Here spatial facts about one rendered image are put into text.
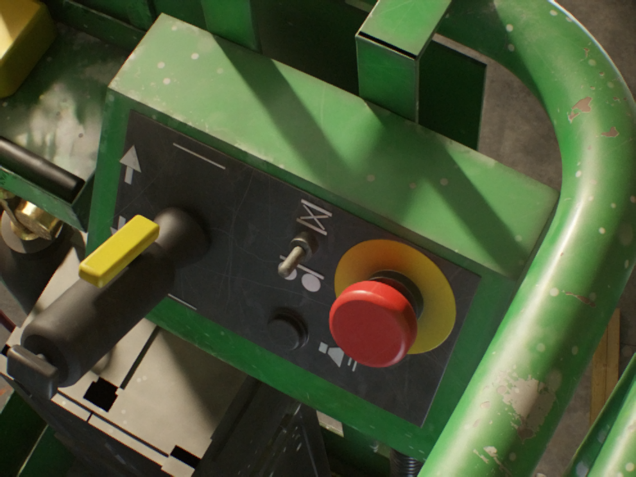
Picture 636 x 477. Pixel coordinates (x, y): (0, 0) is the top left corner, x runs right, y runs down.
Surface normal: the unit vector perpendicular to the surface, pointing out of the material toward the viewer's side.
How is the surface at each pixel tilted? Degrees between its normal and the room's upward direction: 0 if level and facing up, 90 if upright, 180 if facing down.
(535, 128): 0
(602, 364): 0
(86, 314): 37
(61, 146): 0
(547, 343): 9
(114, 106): 58
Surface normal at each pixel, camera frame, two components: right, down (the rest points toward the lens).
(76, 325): 0.48, -0.59
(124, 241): 0.22, -0.77
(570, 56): -0.19, -0.33
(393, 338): -0.44, 0.47
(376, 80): -0.49, 0.81
